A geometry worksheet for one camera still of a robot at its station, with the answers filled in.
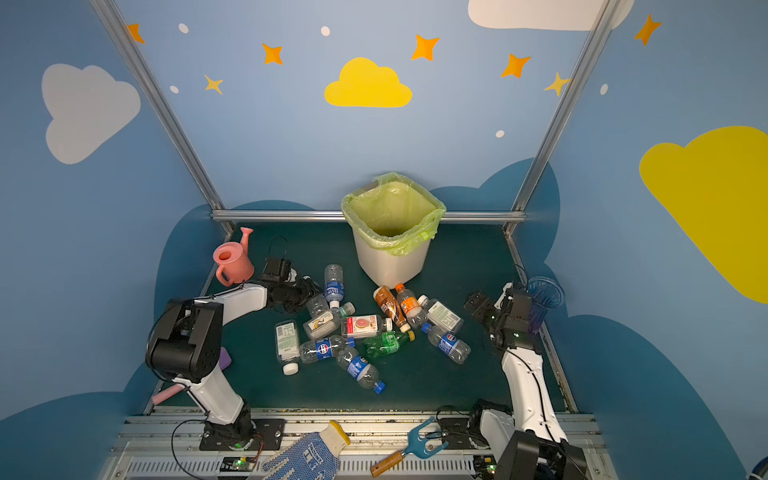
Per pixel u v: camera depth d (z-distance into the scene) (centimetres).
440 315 93
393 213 105
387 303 93
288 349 86
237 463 71
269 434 75
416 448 73
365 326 89
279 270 79
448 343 86
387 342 88
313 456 71
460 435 74
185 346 48
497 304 75
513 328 63
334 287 97
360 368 80
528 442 41
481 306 75
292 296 84
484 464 72
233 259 96
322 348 84
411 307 93
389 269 93
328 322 90
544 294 80
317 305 93
